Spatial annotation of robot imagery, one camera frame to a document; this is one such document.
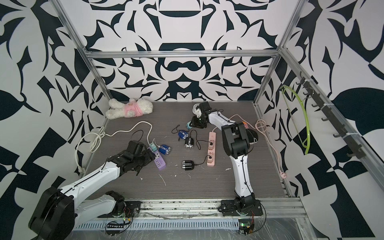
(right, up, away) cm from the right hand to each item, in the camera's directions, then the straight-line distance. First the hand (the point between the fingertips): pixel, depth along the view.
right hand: (192, 122), depth 104 cm
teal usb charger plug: (-23, -13, -16) cm, 31 cm away
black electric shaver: (-2, -12, -9) cm, 16 cm away
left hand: (-24, -18, -16) cm, 34 cm away
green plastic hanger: (+51, -4, -37) cm, 63 cm away
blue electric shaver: (-6, -8, -5) cm, 11 cm away
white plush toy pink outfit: (-41, +9, +1) cm, 42 cm away
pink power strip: (+12, -16, -12) cm, 23 cm away
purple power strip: (-19, -22, -16) cm, 33 cm away
